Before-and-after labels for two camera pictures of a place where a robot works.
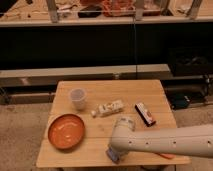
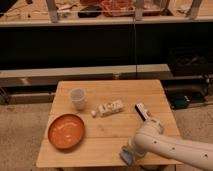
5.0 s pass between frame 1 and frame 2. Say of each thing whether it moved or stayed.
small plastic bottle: stayed
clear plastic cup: stayed
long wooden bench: stayed
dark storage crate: stayed
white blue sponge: moved
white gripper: moved
